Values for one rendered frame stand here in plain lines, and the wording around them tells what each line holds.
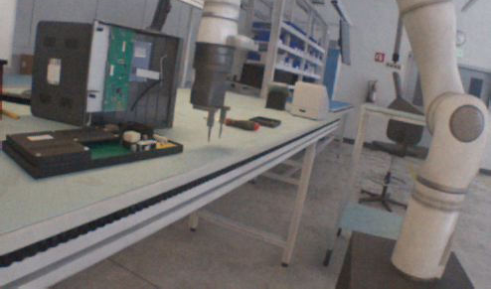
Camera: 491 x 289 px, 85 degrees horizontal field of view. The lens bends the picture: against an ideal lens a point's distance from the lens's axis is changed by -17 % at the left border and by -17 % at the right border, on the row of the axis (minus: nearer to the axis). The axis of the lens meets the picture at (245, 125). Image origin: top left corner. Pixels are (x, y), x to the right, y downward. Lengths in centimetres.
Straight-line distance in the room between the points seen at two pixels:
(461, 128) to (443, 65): 12
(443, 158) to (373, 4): 681
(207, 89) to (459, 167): 45
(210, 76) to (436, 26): 40
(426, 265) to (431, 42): 38
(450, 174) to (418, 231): 11
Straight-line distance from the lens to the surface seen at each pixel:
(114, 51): 62
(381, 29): 715
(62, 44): 70
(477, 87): 733
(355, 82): 704
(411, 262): 61
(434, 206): 57
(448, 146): 54
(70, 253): 36
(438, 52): 58
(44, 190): 38
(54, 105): 72
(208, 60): 58
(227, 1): 59
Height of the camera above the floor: 115
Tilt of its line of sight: 9 degrees down
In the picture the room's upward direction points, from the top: 9 degrees clockwise
